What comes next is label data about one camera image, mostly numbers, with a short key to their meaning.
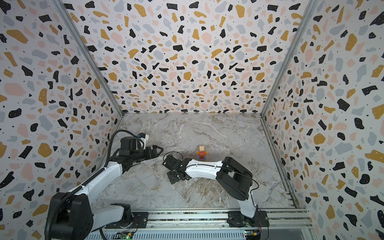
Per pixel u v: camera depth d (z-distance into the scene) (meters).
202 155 0.91
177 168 0.67
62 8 0.70
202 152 0.90
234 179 0.48
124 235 0.70
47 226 0.34
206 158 0.94
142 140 0.72
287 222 0.75
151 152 0.76
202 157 0.92
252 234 0.72
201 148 0.90
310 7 0.72
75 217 0.40
